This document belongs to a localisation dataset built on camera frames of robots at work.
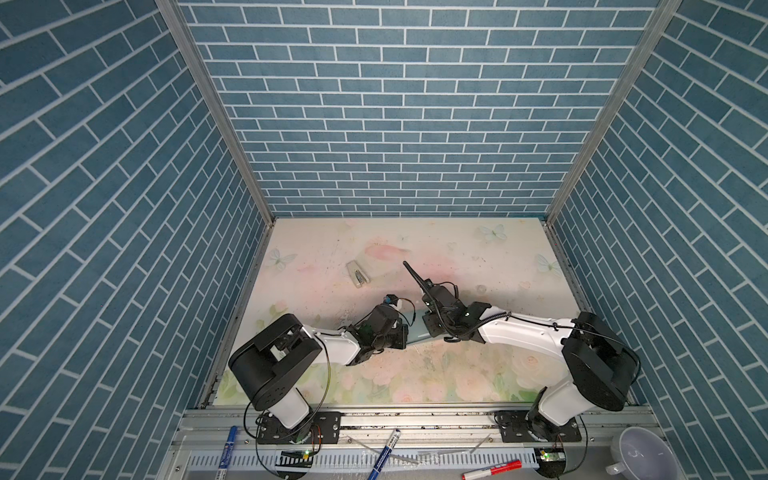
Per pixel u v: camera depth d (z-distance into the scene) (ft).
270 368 1.47
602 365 1.46
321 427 2.41
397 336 2.63
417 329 2.86
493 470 2.23
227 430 2.40
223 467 2.23
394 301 2.72
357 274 3.32
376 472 2.19
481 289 3.27
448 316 2.19
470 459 2.32
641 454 2.29
